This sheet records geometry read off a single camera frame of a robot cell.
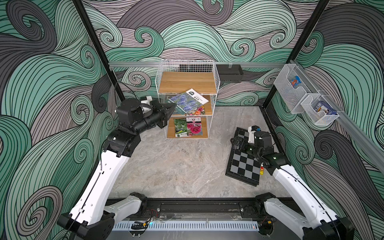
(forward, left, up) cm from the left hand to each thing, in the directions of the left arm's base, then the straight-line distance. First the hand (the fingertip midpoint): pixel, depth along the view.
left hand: (177, 102), depth 56 cm
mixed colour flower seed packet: (+17, -11, -23) cm, 30 cm away
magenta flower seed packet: (+24, -8, -46) cm, 53 cm away
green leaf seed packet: (+22, +2, -47) cm, 52 cm away
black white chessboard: (-7, -36, -44) cm, 58 cm away
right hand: (+1, -32, -31) cm, 44 cm away
